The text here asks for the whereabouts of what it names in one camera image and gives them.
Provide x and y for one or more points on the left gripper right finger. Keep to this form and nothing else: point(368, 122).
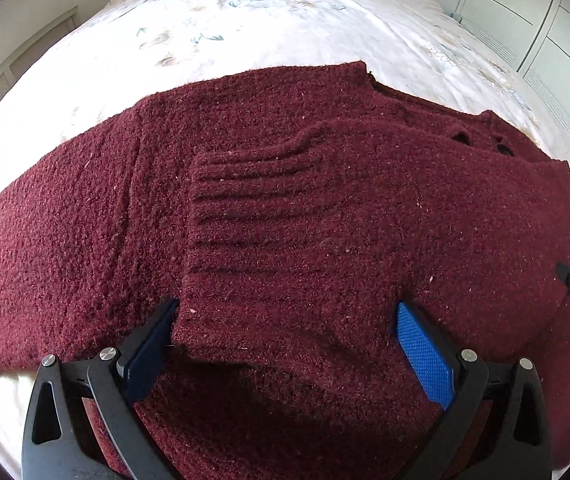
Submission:
point(515, 441)

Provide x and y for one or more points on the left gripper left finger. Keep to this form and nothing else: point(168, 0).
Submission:
point(58, 439)

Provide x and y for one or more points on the dark red knitted sweater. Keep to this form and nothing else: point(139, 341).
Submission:
point(290, 210)

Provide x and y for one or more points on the white floral bed sheet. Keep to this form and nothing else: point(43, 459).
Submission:
point(137, 48)

